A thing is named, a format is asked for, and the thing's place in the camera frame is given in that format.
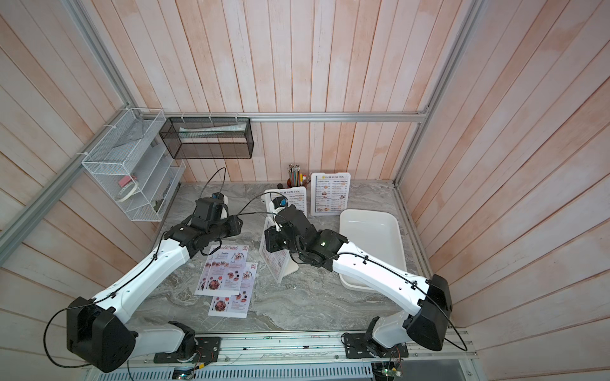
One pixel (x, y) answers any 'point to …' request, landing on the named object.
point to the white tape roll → (133, 182)
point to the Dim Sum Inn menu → (331, 194)
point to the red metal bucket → (288, 184)
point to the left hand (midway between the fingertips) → (238, 226)
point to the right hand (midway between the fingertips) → (263, 233)
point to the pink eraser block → (126, 179)
